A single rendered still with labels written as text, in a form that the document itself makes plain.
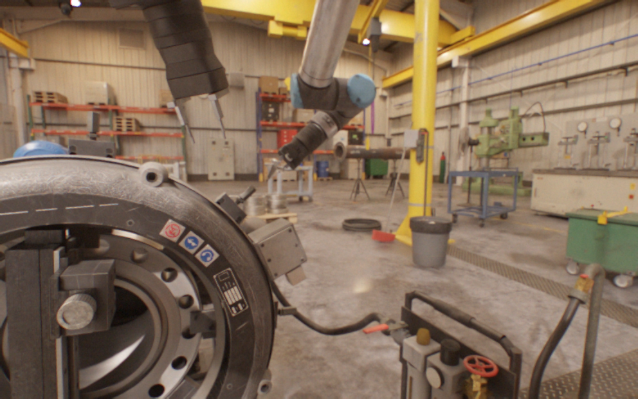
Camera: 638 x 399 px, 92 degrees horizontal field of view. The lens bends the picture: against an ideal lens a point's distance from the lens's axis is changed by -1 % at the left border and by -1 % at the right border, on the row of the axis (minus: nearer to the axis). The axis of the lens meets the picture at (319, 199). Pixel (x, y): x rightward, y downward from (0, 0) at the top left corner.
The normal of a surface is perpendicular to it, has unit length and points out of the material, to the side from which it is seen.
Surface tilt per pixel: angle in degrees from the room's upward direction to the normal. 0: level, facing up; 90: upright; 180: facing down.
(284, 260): 90
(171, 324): 90
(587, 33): 90
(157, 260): 90
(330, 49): 146
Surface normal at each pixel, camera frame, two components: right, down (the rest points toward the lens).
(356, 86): 0.36, -0.07
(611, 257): -0.87, 0.05
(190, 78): -0.13, 0.51
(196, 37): 0.74, 0.21
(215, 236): 0.60, -0.09
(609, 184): -0.99, 0.02
